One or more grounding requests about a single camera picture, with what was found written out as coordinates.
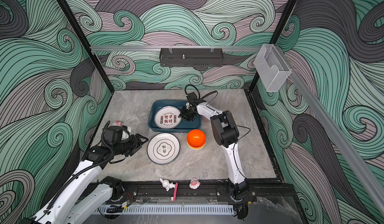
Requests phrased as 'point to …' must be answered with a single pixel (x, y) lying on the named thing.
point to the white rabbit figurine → (166, 184)
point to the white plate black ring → (163, 148)
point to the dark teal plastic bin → (185, 126)
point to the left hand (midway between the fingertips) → (146, 141)
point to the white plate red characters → (167, 117)
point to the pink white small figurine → (195, 183)
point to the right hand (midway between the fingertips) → (179, 116)
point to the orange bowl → (196, 139)
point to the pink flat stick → (175, 191)
